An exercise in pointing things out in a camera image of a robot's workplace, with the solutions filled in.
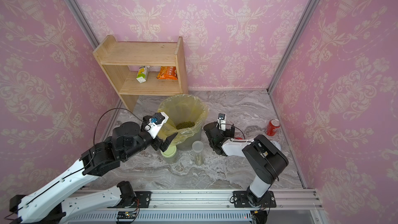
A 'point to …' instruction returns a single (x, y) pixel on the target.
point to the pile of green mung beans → (184, 125)
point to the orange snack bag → (168, 72)
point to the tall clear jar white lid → (197, 147)
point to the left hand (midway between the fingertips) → (170, 126)
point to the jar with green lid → (169, 156)
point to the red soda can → (273, 125)
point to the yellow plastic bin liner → (186, 113)
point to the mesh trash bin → (187, 145)
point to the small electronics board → (126, 214)
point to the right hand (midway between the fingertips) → (225, 124)
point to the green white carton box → (142, 73)
